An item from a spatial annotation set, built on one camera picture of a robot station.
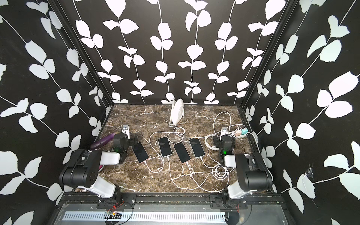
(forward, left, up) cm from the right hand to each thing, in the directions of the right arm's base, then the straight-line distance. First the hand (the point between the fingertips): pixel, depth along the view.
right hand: (223, 132), depth 94 cm
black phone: (-11, +57, -9) cm, 59 cm away
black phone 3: (-12, +28, -7) cm, 32 cm away
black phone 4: (-7, +18, -8) cm, 21 cm away
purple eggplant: (-6, +84, -4) cm, 84 cm away
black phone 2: (-8, +40, -6) cm, 41 cm away
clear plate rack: (+11, +31, -7) cm, 34 cm away
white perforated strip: (-48, +72, -7) cm, 86 cm away
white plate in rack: (+11, +32, +8) cm, 34 cm away
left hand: (0, +66, +1) cm, 66 cm away
